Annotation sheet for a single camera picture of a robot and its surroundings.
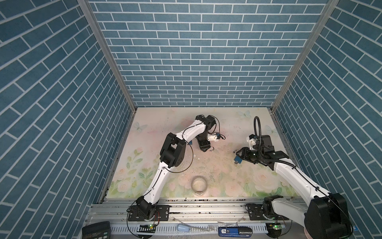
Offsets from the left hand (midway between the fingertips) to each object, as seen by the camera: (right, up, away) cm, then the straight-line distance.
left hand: (203, 145), depth 99 cm
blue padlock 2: (+22, -8, -6) cm, 24 cm away
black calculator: (-48, -34, -31) cm, 67 cm away
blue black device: (+13, -33, -33) cm, 49 cm away
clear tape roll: (-3, -20, -16) cm, 26 cm away
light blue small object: (-11, -33, -30) cm, 46 cm away
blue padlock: (+6, -3, -1) cm, 6 cm away
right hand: (+19, -2, -14) cm, 24 cm away
